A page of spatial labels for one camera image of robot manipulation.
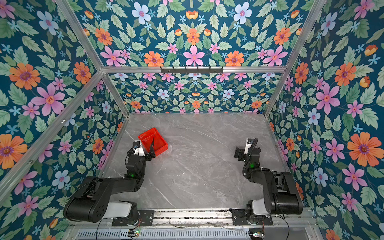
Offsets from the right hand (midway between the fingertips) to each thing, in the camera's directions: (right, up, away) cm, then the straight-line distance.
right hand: (245, 147), depth 93 cm
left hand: (-62, +4, -7) cm, 62 cm away
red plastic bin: (-57, 0, +11) cm, 58 cm away
